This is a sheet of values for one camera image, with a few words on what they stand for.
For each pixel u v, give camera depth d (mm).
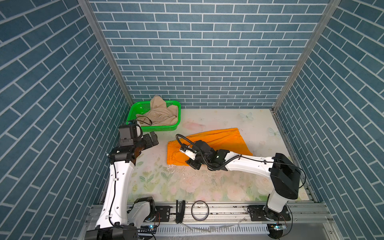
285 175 450
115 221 373
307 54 886
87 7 697
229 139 1008
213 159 616
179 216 715
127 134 540
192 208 752
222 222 727
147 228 722
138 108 1122
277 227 716
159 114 1087
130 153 495
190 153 709
